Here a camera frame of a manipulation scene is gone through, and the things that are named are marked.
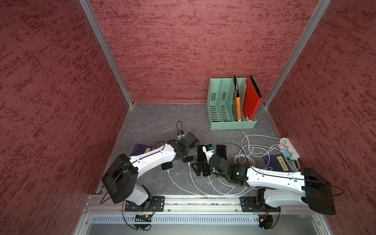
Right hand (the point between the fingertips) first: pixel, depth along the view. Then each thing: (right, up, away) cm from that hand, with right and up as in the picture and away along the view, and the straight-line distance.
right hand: (198, 167), depth 77 cm
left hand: (-6, +5, +8) cm, 11 cm away
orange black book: (+25, +37, +8) cm, 45 cm away
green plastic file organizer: (+21, +37, +45) cm, 62 cm away
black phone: (-6, +3, +4) cm, 8 cm away
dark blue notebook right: (+51, -1, +12) cm, 52 cm away
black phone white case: (+16, +5, +18) cm, 24 cm away
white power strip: (+62, +7, +16) cm, 64 cm away
